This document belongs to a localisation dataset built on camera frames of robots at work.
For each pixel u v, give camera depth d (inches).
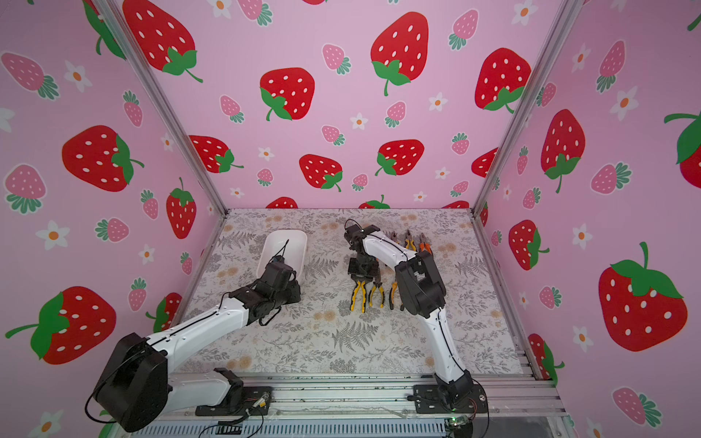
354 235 30.7
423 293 23.8
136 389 16.1
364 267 34.5
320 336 33.9
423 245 42.3
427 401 28.7
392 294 37.1
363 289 37.6
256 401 28.3
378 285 38.1
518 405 28.8
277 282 26.2
